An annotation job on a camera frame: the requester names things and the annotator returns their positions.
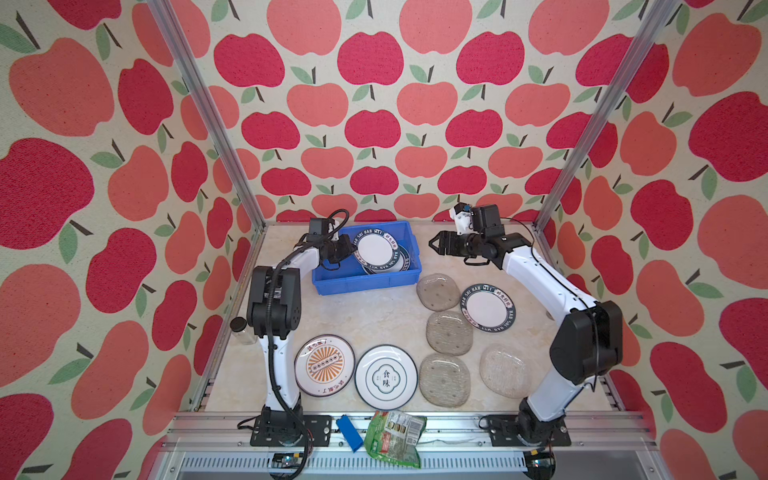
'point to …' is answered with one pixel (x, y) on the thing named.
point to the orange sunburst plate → (324, 365)
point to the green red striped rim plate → (402, 264)
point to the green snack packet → (394, 437)
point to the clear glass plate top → (438, 292)
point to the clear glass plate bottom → (444, 380)
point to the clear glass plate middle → (448, 333)
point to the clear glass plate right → (507, 369)
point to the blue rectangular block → (349, 432)
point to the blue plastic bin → (330, 279)
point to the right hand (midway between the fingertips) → (444, 241)
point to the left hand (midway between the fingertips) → (361, 247)
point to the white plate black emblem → (386, 377)
